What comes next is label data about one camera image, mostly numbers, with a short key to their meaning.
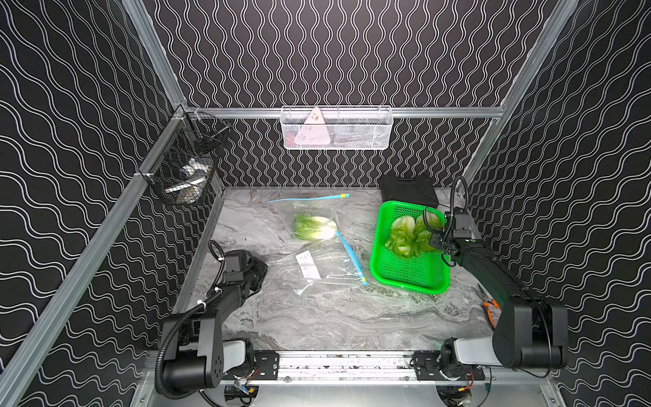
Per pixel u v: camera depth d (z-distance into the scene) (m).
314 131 0.90
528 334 0.42
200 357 0.42
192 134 0.99
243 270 0.73
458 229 0.68
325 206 0.93
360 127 1.03
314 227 0.95
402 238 0.92
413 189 1.15
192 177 0.86
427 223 0.76
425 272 0.93
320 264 0.95
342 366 0.76
